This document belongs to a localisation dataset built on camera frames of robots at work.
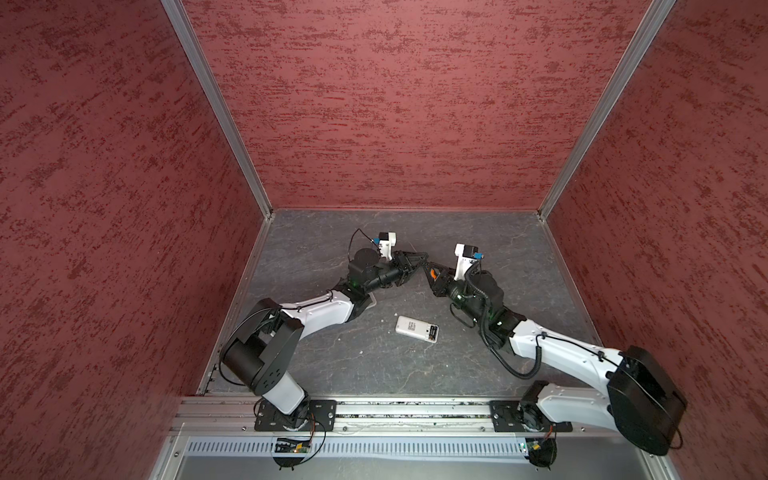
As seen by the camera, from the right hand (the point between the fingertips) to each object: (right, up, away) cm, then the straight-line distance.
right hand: (421, 271), depth 77 cm
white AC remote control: (+1, -19, +10) cm, 22 cm away
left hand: (+3, +2, +1) cm, 3 cm away
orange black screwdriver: (+3, 0, -2) cm, 4 cm away
